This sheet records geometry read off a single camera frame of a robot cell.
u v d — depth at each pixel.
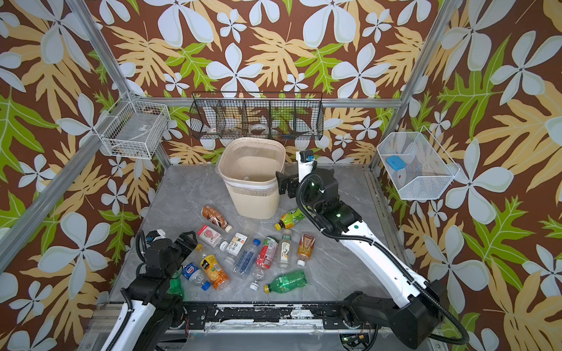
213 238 0.88
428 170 0.79
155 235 0.70
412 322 0.37
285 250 0.84
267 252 0.84
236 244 0.86
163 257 0.59
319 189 0.49
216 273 0.78
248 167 1.00
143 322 0.52
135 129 0.85
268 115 0.91
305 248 0.85
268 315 0.75
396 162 0.87
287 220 0.93
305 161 0.58
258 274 0.82
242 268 0.80
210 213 0.96
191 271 0.80
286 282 0.77
